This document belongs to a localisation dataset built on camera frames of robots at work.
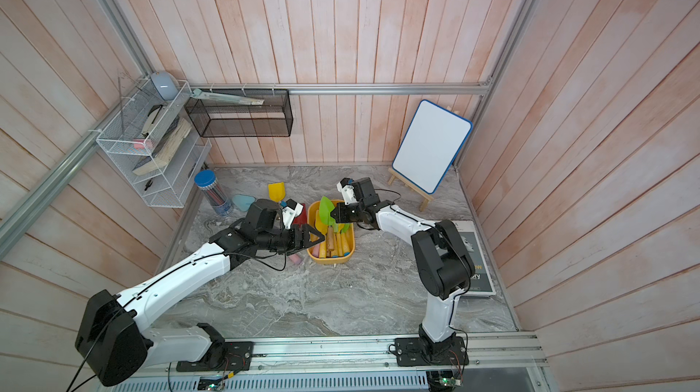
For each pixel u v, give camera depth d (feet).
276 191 3.61
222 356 2.30
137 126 2.54
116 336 1.26
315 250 2.95
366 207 2.44
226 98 2.96
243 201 3.60
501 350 2.50
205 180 2.96
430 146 3.03
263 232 2.08
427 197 3.29
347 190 2.82
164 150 2.61
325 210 3.11
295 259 2.95
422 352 2.17
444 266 1.63
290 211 2.38
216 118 3.41
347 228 3.22
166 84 2.70
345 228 3.22
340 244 3.07
